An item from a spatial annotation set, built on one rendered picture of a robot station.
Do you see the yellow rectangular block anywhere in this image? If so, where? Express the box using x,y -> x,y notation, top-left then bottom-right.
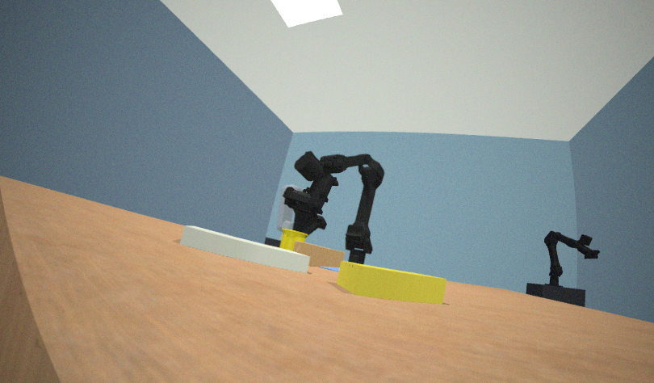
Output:
336,261 -> 446,305

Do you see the yellow translucent cup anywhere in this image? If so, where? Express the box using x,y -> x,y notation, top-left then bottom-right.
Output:
280,229 -> 308,251

